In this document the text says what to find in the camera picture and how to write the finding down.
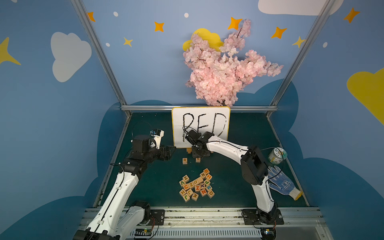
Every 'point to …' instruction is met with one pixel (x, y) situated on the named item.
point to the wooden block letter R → (185, 161)
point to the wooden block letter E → (198, 160)
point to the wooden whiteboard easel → (189, 150)
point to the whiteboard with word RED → (215, 120)
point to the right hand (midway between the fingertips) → (199, 153)
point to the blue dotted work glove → (284, 185)
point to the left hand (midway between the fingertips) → (170, 145)
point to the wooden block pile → (191, 188)
